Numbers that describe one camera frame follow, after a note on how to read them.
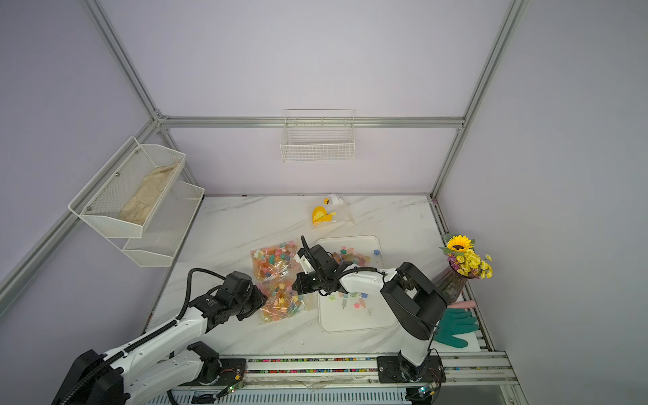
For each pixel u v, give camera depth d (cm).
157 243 90
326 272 70
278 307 84
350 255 99
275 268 95
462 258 71
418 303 47
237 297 66
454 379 73
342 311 86
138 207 76
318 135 95
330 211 111
